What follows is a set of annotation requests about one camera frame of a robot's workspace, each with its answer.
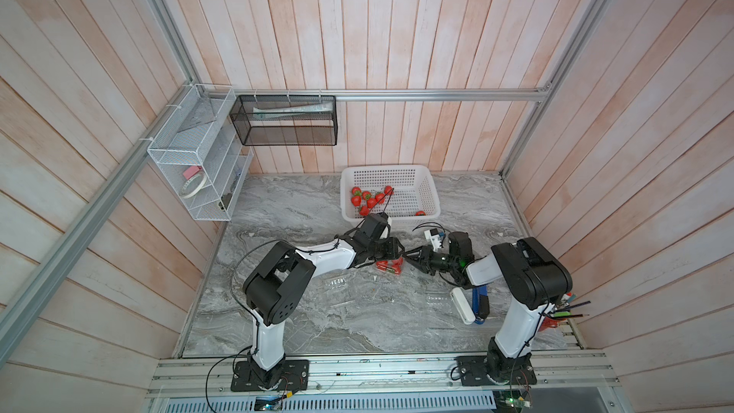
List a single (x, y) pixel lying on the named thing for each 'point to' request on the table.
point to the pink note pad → (191, 171)
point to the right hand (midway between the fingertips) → (404, 256)
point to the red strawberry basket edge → (364, 210)
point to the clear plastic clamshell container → (385, 265)
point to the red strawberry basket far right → (420, 213)
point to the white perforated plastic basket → (402, 191)
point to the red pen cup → (549, 322)
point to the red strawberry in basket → (378, 196)
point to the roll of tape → (193, 184)
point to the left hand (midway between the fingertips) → (400, 254)
